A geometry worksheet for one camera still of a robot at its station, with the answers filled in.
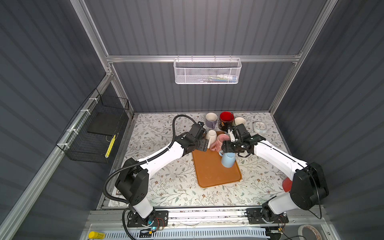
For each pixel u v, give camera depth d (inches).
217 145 36.3
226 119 41.1
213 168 36.1
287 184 23.4
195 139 25.3
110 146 27.1
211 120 43.9
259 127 42.7
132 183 17.3
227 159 33.4
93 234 24.5
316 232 26.9
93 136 28.7
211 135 37.1
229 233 30.3
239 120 40.3
